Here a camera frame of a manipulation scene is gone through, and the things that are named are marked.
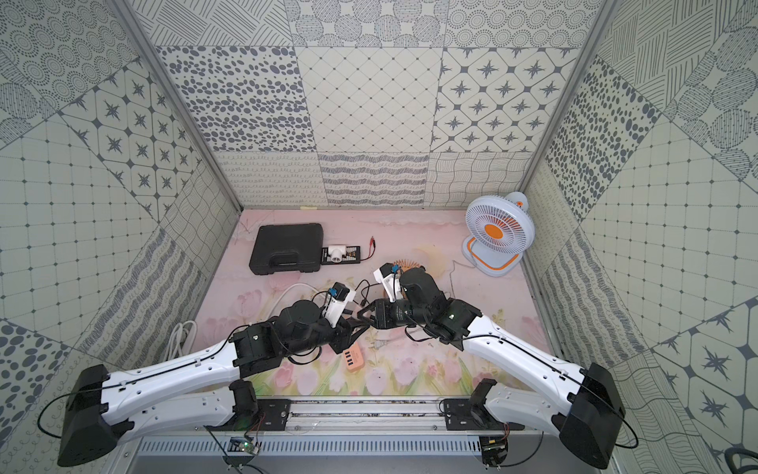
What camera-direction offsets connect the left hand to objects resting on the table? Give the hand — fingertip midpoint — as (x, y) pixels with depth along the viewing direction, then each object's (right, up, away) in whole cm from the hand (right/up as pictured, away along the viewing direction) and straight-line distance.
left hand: (363, 311), depth 70 cm
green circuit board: (-28, -33, 0) cm, 43 cm away
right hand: (0, -2, 0) cm, 2 cm away
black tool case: (-30, +14, +31) cm, 45 cm away
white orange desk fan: (+40, +20, +16) cm, 47 cm away
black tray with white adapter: (-11, +11, +31) cm, 35 cm away
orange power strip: (-4, -16, +11) cm, 19 cm away
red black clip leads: (0, +14, +38) cm, 40 cm away
